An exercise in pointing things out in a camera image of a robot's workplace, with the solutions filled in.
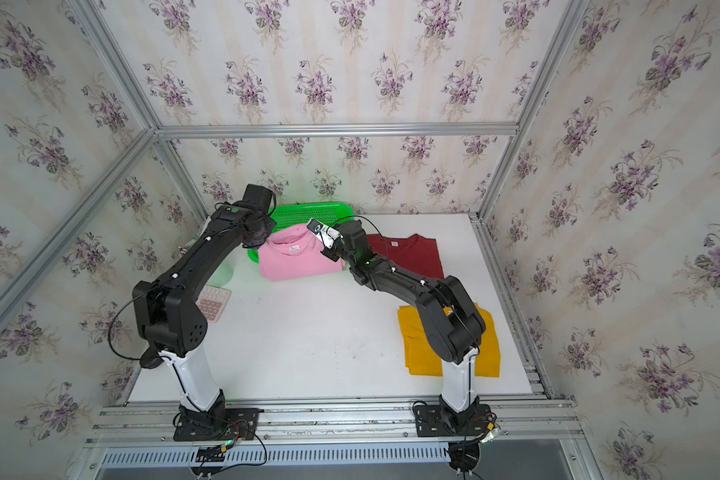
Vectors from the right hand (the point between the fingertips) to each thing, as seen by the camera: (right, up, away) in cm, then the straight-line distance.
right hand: (327, 227), depth 88 cm
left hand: (-17, -1, +2) cm, 17 cm away
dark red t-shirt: (+31, -9, +22) cm, 39 cm away
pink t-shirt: (-10, -7, +1) cm, 13 cm away
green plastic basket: (-15, +8, +40) cm, 43 cm away
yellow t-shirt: (+27, -37, -3) cm, 47 cm away
